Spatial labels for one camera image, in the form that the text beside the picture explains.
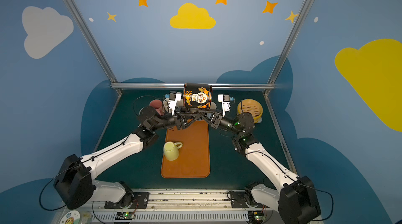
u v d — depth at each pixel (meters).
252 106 1.06
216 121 0.60
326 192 0.39
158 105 1.02
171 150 0.81
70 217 0.63
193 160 0.86
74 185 0.41
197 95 0.58
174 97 0.59
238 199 0.75
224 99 0.62
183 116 0.58
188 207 0.74
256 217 0.71
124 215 0.70
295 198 0.39
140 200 0.75
